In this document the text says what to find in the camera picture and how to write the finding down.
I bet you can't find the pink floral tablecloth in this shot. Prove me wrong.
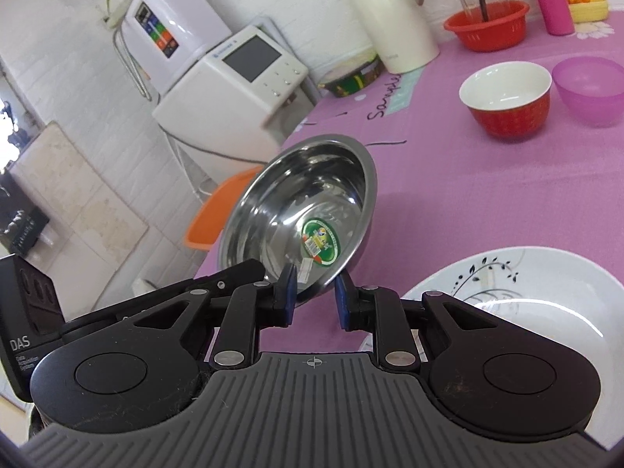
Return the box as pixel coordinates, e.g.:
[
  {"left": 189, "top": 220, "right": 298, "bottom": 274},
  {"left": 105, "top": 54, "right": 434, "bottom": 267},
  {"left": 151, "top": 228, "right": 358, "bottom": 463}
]
[{"left": 195, "top": 5, "right": 624, "bottom": 352}]

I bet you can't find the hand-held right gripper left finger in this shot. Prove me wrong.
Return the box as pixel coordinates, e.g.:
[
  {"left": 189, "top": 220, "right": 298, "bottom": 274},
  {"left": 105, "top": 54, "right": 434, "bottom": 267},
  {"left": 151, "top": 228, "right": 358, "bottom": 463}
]
[{"left": 122, "top": 263, "right": 297, "bottom": 370}]

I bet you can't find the metal flexible hose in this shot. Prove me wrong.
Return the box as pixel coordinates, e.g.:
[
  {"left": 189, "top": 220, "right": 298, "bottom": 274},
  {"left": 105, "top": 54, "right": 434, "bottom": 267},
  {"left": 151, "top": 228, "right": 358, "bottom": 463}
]
[{"left": 114, "top": 29, "right": 152, "bottom": 103}]

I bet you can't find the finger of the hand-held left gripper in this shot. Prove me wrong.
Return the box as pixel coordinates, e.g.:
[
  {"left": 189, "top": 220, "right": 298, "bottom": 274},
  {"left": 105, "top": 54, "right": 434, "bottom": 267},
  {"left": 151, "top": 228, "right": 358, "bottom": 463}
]
[{"left": 66, "top": 259, "right": 266, "bottom": 337}]

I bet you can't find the purple plastic bowl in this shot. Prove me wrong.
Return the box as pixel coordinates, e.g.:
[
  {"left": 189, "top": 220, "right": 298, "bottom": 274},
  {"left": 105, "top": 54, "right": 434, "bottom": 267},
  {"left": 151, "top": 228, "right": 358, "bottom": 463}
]
[{"left": 552, "top": 57, "right": 624, "bottom": 128}]

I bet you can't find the white thermos jug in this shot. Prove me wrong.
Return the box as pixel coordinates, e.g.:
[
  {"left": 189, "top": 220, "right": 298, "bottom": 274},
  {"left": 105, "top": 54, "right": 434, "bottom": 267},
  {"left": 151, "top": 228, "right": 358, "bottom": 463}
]
[{"left": 339, "top": 0, "right": 440, "bottom": 74}]

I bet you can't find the white floral plate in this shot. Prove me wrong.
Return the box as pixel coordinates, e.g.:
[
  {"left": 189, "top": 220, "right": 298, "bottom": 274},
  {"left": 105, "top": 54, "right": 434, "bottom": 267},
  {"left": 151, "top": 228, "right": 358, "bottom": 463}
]
[{"left": 358, "top": 246, "right": 624, "bottom": 449}]

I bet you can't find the white appliance with screen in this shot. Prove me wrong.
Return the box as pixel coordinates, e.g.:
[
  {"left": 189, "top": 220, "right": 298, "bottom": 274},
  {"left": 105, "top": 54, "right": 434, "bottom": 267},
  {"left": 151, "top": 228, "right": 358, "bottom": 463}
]
[{"left": 152, "top": 24, "right": 317, "bottom": 181}]

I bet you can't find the dark object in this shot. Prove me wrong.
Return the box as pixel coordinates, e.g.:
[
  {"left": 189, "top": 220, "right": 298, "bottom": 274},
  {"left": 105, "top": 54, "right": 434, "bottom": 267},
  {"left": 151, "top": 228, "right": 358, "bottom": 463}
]
[{"left": 0, "top": 170, "right": 50, "bottom": 254}]

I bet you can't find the stainless steel bowl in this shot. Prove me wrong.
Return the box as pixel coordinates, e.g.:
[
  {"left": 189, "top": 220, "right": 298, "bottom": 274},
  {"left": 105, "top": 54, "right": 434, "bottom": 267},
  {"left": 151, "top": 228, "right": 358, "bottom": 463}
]
[{"left": 217, "top": 134, "right": 378, "bottom": 308}]

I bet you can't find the beige board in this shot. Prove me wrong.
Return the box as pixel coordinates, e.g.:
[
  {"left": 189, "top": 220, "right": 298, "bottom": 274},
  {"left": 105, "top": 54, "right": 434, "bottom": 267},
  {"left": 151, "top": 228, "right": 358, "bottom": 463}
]
[{"left": 10, "top": 122, "right": 149, "bottom": 303}]

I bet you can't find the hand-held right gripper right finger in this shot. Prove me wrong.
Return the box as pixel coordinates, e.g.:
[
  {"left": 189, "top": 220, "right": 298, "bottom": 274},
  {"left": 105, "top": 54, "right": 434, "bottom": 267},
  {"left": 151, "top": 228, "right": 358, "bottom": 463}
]
[{"left": 334, "top": 273, "right": 488, "bottom": 371}]

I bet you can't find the red plastic basket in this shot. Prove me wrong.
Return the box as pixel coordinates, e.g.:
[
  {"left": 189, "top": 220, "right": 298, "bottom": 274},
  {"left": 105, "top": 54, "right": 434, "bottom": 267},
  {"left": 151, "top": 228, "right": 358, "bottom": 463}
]
[{"left": 443, "top": 0, "right": 530, "bottom": 53}]

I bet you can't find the white water purifier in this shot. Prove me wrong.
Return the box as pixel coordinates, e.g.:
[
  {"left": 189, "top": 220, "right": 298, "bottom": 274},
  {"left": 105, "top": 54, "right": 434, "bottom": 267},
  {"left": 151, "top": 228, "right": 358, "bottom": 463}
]
[{"left": 119, "top": 0, "right": 232, "bottom": 93}]

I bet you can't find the red ceramic bowl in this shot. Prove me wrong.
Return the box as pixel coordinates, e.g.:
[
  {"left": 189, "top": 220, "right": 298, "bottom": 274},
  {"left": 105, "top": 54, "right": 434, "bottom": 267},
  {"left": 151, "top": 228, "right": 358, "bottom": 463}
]
[{"left": 459, "top": 61, "right": 553, "bottom": 142}]

